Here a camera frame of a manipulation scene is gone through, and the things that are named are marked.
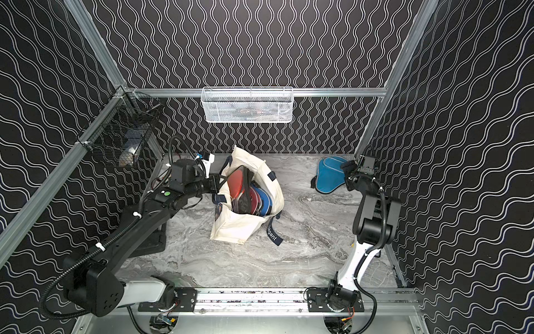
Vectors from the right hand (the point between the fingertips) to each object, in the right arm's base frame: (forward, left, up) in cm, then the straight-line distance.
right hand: (344, 169), depth 100 cm
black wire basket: (+4, +103, +17) cm, 105 cm away
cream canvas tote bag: (-32, +50, +3) cm, 60 cm away
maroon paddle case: (-22, +42, +4) cm, 47 cm away
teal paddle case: (+3, +4, -7) cm, 9 cm away
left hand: (-18, +52, +17) cm, 57 cm away
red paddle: (-14, +48, +8) cm, 51 cm away
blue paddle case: (-20, +37, +2) cm, 42 cm away
